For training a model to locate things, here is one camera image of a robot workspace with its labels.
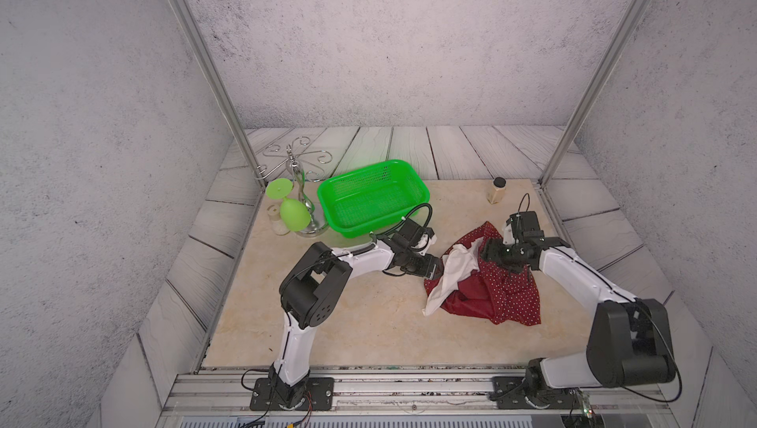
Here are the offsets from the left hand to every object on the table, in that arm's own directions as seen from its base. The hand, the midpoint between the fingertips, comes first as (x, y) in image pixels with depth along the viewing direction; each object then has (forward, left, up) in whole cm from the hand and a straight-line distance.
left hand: (441, 274), depth 90 cm
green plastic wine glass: (+14, +44, +13) cm, 48 cm away
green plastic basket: (+35, +21, -4) cm, 42 cm away
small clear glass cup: (+20, +53, +1) cm, 57 cm away
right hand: (+4, -15, +5) cm, 16 cm away
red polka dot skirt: (-4, -8, 0) cm, 9 cm away
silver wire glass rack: (+25, +42, +22) cm, 54 cm away
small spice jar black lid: (+34, -26, +5) cm, 43 cm away
